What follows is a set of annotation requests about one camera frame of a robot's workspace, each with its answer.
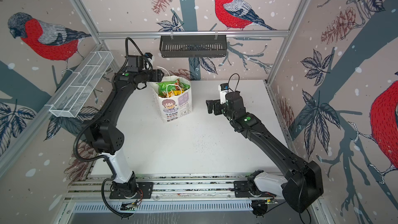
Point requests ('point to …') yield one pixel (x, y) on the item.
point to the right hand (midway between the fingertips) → (215, 97)
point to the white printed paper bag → (170, 108)
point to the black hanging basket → (193, 45)
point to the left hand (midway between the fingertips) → (160, 69)
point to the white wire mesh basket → (72, 97)
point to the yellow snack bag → (178, 92)
